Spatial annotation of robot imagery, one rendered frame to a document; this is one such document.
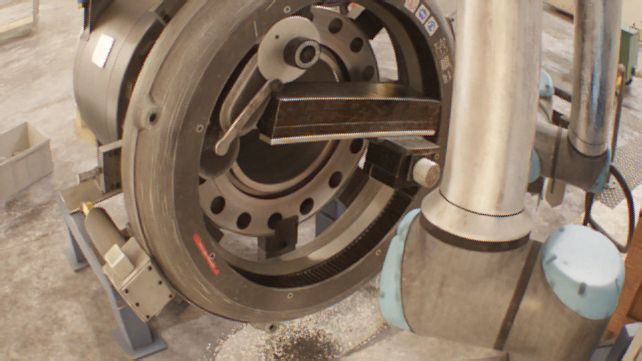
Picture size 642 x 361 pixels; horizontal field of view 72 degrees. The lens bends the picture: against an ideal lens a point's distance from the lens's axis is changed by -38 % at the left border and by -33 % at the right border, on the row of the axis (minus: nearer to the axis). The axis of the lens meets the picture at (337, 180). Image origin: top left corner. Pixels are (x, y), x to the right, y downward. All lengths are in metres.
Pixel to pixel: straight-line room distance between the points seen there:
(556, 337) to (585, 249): 0.12
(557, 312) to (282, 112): 0.54
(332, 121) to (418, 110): 0.20
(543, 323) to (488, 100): 0.26
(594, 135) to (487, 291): 0.33
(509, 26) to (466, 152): 0.16
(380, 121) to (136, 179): 0.45
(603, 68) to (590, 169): 0.21
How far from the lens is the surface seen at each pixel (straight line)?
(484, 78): 0.63
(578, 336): 0.68
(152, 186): 0.89
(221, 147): 0.90
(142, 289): 0.99
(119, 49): 1.28
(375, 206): 1.30
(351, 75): 1.23
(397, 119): 1.13
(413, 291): 0.69
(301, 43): 0.88
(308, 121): 0.98
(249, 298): 1.09
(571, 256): 0.68
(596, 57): 0.79
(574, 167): 0.93
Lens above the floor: 1.05
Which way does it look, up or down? 28 degrees down
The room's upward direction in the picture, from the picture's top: 2 degrees clockwise
